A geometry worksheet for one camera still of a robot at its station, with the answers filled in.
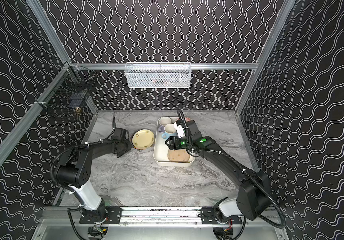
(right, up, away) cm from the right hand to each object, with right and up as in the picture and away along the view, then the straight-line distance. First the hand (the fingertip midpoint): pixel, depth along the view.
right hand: (171, 142), depth 81 cm
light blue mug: (-1, +5, +20) cm, 20 cm away
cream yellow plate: (-19, 0, +19) cm, 27 cm away
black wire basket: (-66, +33, +16) cm, 76 cm away
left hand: (-27, -5, +18) cm, 33 cm away
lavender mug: (-6, +12, +25) cm, 28 cm away
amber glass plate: (+5, -10, +15) cm, 19 cm away
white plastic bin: (-7, -8, +17) cm, 21 cm away
